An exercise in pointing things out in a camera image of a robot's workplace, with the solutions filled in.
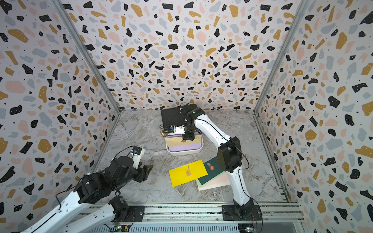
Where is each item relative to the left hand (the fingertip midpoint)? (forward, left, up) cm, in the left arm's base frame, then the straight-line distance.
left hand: (149, 165), depth 71 cm
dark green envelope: (+5, -34, -20) cm, 39 cm away
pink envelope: (0, -39, -20) cm, 44 cm away
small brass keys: (+33, +1, -19) cm, 38 cm away
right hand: (+22, -16, -7) cm, 28 cm away
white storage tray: (+16, -18, -16) cm, 28 cm away
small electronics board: (-23, +14, -20) cm, 34 cm away
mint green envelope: (-3, -25, -19) cm, 31 cm away
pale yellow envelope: (+18, -12, -7) cm, 23 cm away
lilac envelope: (+19, -15, -16) cm, 29 cm away
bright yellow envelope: (+3, -18, -19) cm, 26 cm away
